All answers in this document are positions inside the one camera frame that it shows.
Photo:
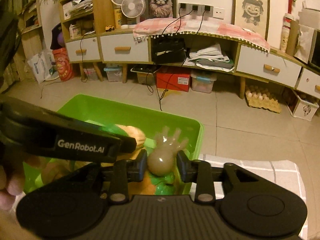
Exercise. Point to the red cylindrical bin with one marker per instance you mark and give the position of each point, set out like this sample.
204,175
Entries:
64,67

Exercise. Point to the framed cartoon girl picture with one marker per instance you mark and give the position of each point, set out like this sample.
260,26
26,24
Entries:
253,15

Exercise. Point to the clear plastic storage box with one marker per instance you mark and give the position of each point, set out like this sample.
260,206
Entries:
202,81

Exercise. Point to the egg carton tray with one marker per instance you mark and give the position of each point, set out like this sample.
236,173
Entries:
261,98

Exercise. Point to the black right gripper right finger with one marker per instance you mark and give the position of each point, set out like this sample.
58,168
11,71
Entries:
201,173

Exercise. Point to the black microwave oven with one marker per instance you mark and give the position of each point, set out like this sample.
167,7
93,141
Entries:
314,50

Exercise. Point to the wooden tv cabinet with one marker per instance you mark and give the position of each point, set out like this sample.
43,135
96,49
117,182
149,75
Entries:
196,52

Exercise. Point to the pink checked cloth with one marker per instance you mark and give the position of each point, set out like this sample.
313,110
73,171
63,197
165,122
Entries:
157,27

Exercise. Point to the framed cat picture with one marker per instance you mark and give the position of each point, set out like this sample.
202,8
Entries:
161,9

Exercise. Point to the person's left hand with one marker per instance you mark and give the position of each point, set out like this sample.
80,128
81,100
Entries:
13,176

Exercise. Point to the white plastic bag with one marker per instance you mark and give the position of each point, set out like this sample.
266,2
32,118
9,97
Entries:
43,65

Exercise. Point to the grey checked table cloth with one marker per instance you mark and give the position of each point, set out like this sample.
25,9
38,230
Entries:
77,206

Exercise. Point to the green plastic storage bin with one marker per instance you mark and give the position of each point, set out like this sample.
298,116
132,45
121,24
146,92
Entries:
105,112

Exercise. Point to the yellow toy corn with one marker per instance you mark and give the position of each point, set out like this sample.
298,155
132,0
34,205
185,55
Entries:
128,131

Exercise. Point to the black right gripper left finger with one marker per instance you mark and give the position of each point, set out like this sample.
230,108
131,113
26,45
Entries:
124,172

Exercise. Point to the white decorated storage box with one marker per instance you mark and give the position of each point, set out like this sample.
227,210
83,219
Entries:
301,105

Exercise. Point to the red cardboard box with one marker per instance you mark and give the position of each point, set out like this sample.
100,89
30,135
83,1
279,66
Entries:
173,78

